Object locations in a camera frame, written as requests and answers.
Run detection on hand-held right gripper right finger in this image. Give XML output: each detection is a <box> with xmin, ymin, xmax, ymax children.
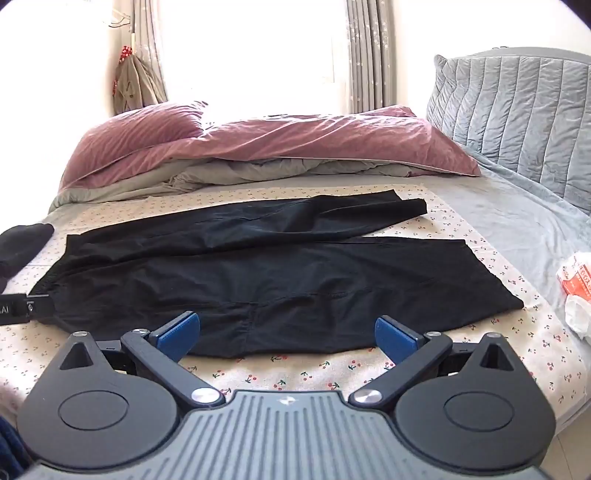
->
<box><xmin>348</xmin><ymin>316</ymin><xmax>526</xmax><ymax>411</ymax></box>

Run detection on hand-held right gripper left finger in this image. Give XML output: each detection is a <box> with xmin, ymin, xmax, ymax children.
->
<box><xmin>48</xmin><ymin>311</ymin><xmax>227</xmax><ymax>410</ymax></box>

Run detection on black pants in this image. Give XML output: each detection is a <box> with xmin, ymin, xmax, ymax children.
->
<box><xmin>25</xmin><ymin>188</ymin><xmax>525</xmax><ymax>358</ymax></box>

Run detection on dark cloth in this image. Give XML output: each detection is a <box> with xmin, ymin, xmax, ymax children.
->
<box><xmin>0</xmin><ymin>223</ymin><xmax>55</xmax><ymax>292</ymax></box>

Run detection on cherry print bed sheet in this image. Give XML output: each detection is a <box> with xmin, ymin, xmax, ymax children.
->
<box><xmin>0</xmin><ymin>182</ymin><xmax>591</xmax><ymax>428</ymax></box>

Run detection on person's dark blue clothing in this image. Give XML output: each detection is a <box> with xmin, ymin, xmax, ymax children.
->
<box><xmin>0</xmin><ymin>414</ymin><xmax>27</xmax><ymax>478</ymax></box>

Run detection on white and orange plastic packet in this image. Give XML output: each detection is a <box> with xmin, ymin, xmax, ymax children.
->
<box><xmin>555</xmin><ymin>250</ymin><xmax>591</xmax><ymax>343</ymax></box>

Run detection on pink and grey duvet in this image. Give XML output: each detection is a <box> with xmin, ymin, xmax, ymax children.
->
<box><xmin>48</xmin><ymin>102</ymin><xmax>483</xmax><ymax>214</ymax></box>

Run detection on hanging beige clothes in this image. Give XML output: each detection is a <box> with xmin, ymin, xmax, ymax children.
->
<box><xmin>112</xmin><ymin>44</ymin><xmax>168</xmax><ymax>117</ymax></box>

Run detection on grey patterned curtain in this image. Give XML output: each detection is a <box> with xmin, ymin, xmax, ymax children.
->
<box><xmin>130</xmin><ymin>0</ymin><xmax>170</xmax><ymax>106</ymax></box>
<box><xmin>345</xmin><ymin>0</ymin><xmax>403</xmax><ymax>114</ymax></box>

